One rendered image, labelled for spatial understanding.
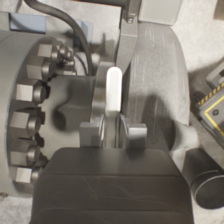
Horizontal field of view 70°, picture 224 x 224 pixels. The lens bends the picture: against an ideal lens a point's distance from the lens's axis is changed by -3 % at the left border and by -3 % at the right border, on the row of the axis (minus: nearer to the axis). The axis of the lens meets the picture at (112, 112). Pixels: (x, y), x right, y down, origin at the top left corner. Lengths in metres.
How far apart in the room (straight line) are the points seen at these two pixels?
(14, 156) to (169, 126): 0.35
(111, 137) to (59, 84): 0.40
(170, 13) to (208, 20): 0.96
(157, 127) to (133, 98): 0.06
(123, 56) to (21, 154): 0.32
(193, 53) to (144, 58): 1.01
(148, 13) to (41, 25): 0.71
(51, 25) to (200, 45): 0.96
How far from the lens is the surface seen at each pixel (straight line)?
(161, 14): 0.41
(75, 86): 0.53
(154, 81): 0.29
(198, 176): 1.34
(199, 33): 1.33
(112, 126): 0.16
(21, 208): 2.12
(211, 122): 1.11
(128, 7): 0.30
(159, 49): 0.34
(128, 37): 0.30
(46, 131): 0.51
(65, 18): 0.53
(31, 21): 1.04
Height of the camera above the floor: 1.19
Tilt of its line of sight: 70 degrees down
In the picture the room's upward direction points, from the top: 179 degrees counter-clockwise
